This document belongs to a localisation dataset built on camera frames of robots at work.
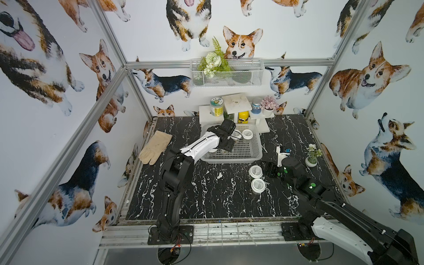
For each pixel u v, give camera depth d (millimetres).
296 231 732
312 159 924
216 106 959
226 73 849
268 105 929
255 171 874
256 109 979
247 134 1029
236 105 975
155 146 1064
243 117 1089
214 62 783
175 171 547
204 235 748
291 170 584
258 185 820
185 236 731
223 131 703
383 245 408
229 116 1099
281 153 703
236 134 818
